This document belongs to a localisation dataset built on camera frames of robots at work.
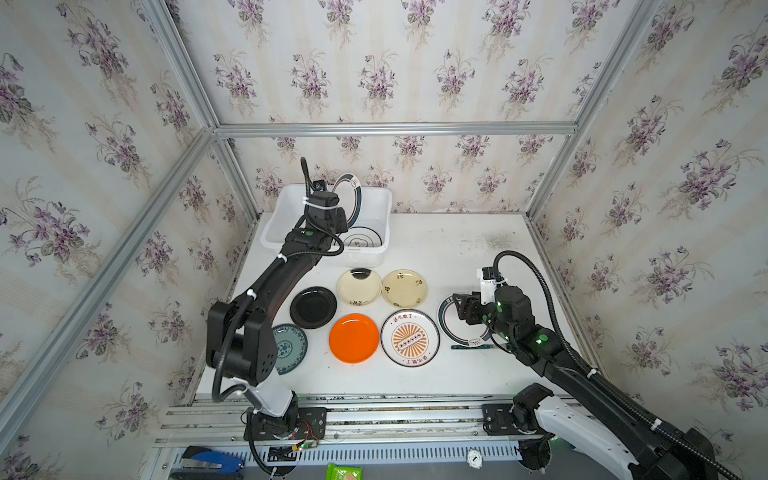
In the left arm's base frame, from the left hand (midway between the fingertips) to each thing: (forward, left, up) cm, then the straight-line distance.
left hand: (333, 208), depth 86 cm
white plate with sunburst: (-29, -23, -26) cm, 45 cm away
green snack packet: (-60, -7, -25) cm, 65 cm away
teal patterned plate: (-31, +11, -26) cm, 43 cm away
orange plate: (-29, -7, -26) cm, 39 cm away
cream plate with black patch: (-11, -7, -26) cm, 29 cm away
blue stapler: (-57, +28, -25) cm, 68 cm away
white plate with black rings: (+10, -6, -24) cm, 27 cm away
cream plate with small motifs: (-11, -22, -26) cm, 36 cm away
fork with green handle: (-32, -41, -24) cm, 57 cm away
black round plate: (-19, +7, -25) cm, 32 cm away
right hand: (-23, -36, -10) cm, 44 cm away
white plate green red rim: (-27, -37, -24) cm, 52 cm away
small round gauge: (-58, -37, -25) cm, 73 cm away
